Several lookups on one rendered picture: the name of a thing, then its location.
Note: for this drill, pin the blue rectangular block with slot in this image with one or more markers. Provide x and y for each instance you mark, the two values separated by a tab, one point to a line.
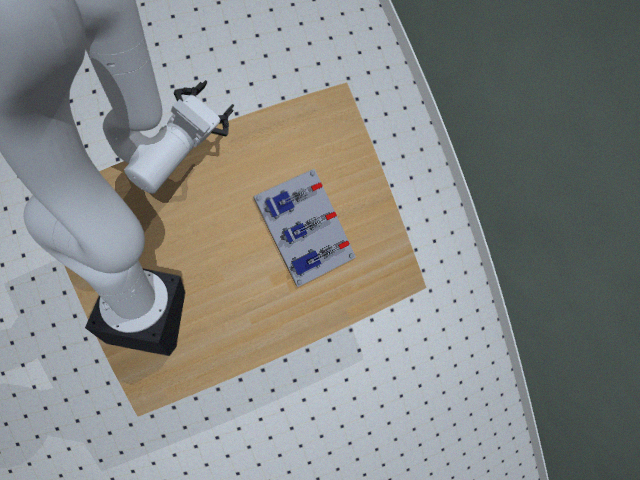
290	233
275	206

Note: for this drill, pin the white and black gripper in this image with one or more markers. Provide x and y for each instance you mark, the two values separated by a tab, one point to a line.
204	112

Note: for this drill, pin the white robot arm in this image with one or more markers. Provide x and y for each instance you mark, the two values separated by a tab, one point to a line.
42	46

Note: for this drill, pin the blue rectangular plate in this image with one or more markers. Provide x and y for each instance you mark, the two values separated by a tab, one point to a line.
301	265

